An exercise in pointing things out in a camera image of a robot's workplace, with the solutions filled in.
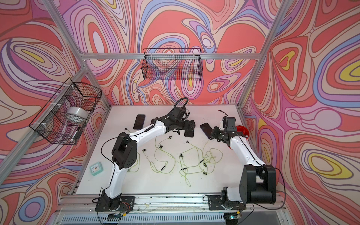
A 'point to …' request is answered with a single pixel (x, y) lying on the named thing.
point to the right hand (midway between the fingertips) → (213, 135)
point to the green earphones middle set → (162, 161)
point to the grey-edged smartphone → (139, 121)
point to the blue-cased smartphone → (206, 129)
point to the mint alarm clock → (96, 168)
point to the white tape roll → (78, 111)
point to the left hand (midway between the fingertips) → (191, 125)
